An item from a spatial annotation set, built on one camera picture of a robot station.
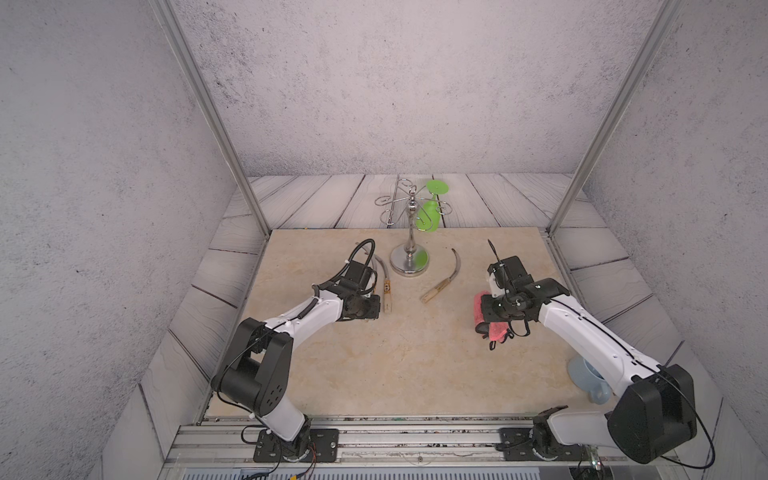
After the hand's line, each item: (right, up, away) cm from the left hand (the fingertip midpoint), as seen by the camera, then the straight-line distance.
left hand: (380, 309), depth 90 cm
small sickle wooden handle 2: (+18, +4, +11) cm, 21 cm away
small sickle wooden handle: (+2, +1, +9) cm, 9 cm away
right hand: (+30, +1, -8) cm, 31 cm away
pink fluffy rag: (+31, -3, -11) cm, 33 cm away
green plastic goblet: (+15, +28, +8) cm, 33 cm away
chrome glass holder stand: (+10, +15, +21) cm, 27 cm away
